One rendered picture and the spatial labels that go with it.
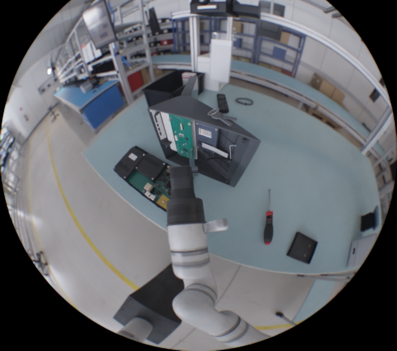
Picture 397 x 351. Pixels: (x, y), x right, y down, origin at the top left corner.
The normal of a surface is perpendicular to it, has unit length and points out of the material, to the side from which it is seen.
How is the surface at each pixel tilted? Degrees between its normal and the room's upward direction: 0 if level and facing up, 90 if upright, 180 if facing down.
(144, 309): 0
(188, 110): 0
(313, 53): 90
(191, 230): 16
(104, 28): 101
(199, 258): 30
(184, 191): 12
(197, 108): 0
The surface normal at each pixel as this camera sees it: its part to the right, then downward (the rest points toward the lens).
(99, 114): 0.89, 0.36
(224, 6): -0.46, 0.75
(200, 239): 0.59, -0.45
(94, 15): -0.04, 0.90
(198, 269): 0.40, -0.55
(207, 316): 0.16, -0.52
